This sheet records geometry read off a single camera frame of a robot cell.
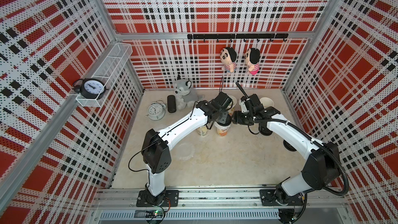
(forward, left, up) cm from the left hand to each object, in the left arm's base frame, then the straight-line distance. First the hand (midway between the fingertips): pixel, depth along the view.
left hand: (222, 115), depth 83 cm
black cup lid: (-4, -3, -1) cm, 5 cm away
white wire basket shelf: (+17, +61, +17) cm, 65 cm away
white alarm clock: (+15, +43, -15) cm, 48 cm away
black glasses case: (+19, +34, -17) cm, 42 cm away
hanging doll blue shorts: (+32, -5, +16) cm, 36 cm away
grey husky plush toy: (+21, +24, -7) cm, 32 cm away
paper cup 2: (+12, -29, -3) cm, 31 cm away
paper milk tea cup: (-4, +11, -10) cm, 15 cm away
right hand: (-1, -9, -2) cm, 9 cm away
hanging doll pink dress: (+33, -20, +14) cm, 41 cm away
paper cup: (-5, 0, -8) cm, 9 cm away
